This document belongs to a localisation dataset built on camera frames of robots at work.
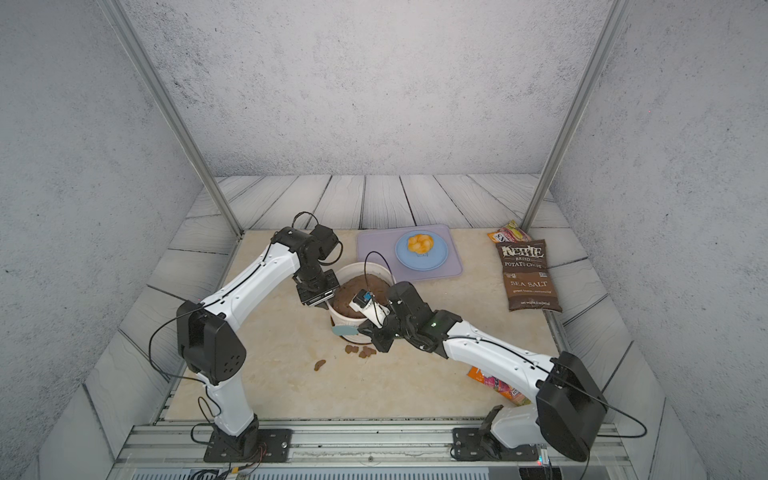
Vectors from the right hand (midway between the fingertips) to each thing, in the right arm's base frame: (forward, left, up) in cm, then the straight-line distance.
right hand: (364, 327), depth 76 cm
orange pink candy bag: (-10, -36, -15) cm, 40 cm away
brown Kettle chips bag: (+28, -53, -16) cm, 62 cm away
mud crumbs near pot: (+1, +1, -16) cm, 16 cm away
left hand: (+7, +7, -1) cm, 10 cm away
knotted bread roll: (+41, -16, -13) cm, 46 cm away
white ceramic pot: (+18, +7, -1) cm, 20 cm away
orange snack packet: (+46, -50, -14) cm, 70 cm away
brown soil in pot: (+16, +6, -6) cm, 18 cm away
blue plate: (+34, -19, -16) cm, 43 cm away
